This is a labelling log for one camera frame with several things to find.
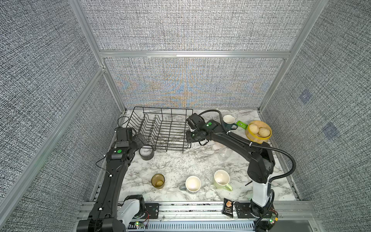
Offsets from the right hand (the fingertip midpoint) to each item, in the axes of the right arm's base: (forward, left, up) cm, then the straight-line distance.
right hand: (188, 134), depth 85 cm
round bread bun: (+11, -46, -11) cm, 48 cm away
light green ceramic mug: (-22, -19, -14) cm, 32 cm away
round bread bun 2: (+8, -52, -11) cm, 54 cm away
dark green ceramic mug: (+18, -29, -11) cm, 36 cm away
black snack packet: (-36, -20, -13) cm, 43 cm away
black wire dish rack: (+16, +19, -16) cm, 29 cm away
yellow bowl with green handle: (+5, -46, -13) cm, 48 cm away
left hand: (-5, +27, +4) cm, 28 cm away
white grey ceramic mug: (-25, -2, -11) cm, 28 cm away
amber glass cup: (-22, +18, -14) cm, 32 cm away
